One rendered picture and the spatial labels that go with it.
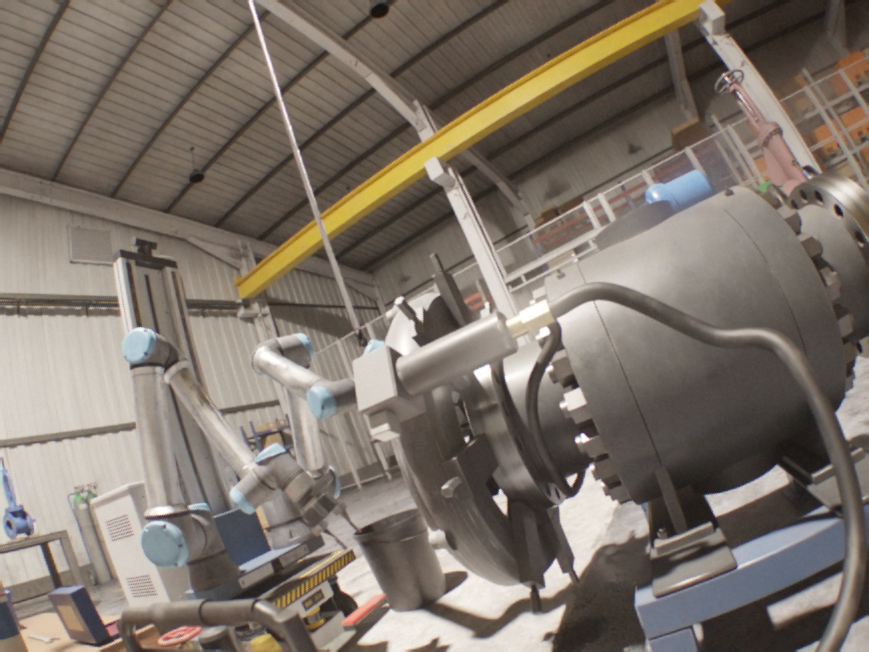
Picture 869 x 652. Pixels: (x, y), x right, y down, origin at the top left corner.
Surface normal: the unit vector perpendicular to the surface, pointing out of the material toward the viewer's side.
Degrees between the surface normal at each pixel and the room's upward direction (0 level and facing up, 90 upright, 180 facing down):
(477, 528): 108
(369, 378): 67
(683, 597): 90
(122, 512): 90
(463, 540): 114
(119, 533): 90
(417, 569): 93
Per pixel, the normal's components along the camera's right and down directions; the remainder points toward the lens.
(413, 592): 0.10, -0.19
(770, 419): -0.07, 0.53
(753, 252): -0.50, -0.40
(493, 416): -0.44, -0.21
